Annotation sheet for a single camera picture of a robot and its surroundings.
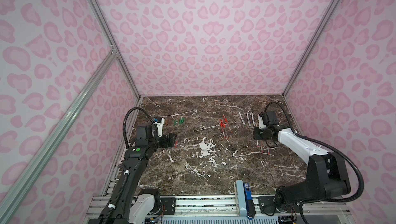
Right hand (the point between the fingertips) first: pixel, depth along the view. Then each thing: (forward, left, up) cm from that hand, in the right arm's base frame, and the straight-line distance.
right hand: (256, 132), depth 90 cm
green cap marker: (+16, +1, -8) cm, 18 cm away
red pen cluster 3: (+13, +16, -7) cm, 22 cm away
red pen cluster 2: (+10, +19, -9) cm, 23 cm away
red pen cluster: (-7, -4, -8) cm, 12 cm away
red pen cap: (-4, +48, -8) cm, 49 cm away
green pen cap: (+13, +51, -8) cm, 53 cm away
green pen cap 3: (+14, +46, -8) cm, 48 cm away
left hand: (-6, +48, +10) cm, 50 cm away
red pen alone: (-8, -7, -8) cm, 13 cm away
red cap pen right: (+3, +16, -7) cm, 18 cm away
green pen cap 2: (+12, +47, -7) cm, 49 cm away
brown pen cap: (+11, +56, -7) cm, 58 cm away
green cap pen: (+16, +5, -8) cm, 19 cm away
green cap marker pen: (+16, -3, -9) cm, 18 cm away
